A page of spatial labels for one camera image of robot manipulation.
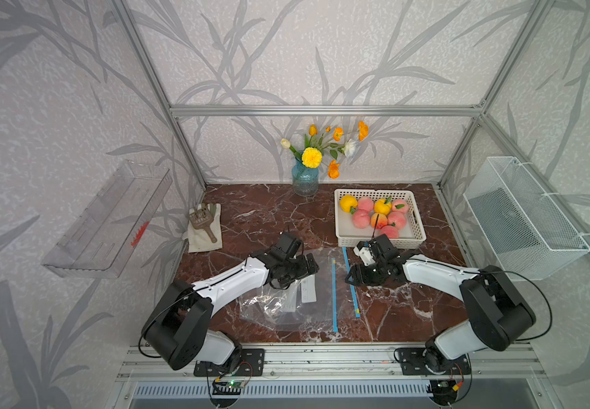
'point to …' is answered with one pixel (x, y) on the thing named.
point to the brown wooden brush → (201, 218)
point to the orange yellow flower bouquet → (315, 148)
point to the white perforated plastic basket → (413, 236)
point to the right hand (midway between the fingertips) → (351, 278)
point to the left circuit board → (228, 388)
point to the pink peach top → (366, 203)
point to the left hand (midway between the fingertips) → (311, 272)
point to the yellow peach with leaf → (383, 206)
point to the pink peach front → (391, 232)
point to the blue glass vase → (304, 180)
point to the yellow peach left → (347, 201)
